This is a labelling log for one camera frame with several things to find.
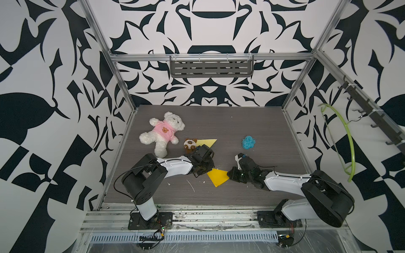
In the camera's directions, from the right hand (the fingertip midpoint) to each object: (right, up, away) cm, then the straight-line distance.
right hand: (226, 171), depth 89 cm
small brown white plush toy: (-21, +14, +8) cm, 27 cm away
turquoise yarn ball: (+15, +15, +10) cm, 24 cm away
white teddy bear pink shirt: (-36, +22, +7) cm, 43 cm away
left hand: (-7, +4, +2) cm, 8 cm away
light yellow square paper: (-9, +14, +12) cm, 21 cm away
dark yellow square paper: (-5, -4, +2) cm, 6 cm away
